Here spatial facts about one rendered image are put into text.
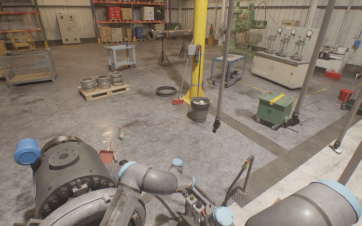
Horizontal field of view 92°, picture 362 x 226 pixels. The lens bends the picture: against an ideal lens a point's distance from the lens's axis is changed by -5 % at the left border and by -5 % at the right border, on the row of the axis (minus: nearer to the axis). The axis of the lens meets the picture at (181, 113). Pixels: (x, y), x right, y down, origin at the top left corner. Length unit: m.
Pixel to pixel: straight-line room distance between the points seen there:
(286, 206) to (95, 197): 1.01
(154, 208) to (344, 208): 1.98
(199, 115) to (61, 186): 2.71
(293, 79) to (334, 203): 5.85
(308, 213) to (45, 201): 1.48
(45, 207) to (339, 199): 1.54
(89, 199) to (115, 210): 0.35
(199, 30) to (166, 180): 3.62
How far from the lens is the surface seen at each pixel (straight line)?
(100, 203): 1.24
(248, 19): 11.54
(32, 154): 1.77
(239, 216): 2.35
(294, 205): 0.49
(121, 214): 0.91
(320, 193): 0.54
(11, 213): 2.87
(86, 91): 5.30
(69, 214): 1.24
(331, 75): 9.14
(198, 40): 4.21
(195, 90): 4.48
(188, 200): 1.79
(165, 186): 0.90
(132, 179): 0.91
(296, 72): 6.25
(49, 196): 1.58
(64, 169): 1.63
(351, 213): 0.57
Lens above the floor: 1.89
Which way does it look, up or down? 28 degrees down
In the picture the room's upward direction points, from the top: 1 degrees clockwise
